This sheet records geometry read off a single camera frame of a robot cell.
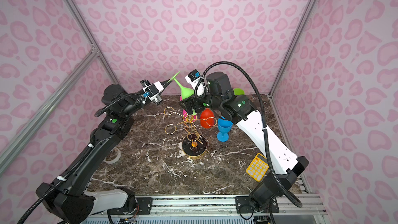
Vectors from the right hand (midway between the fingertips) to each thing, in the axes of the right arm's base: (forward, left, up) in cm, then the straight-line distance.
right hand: (187, 96), depth 62 cm
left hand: (+3, +7, +9) cm, 11 cm away
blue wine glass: (+3, -17, -27) cm, 32 cm away
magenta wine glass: (-2, +1, -12) cm, 13 cm away
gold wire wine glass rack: (-2, 0, -38) cm, 39 cm away
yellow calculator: (-14, -35, -41) cm, 56 cm away
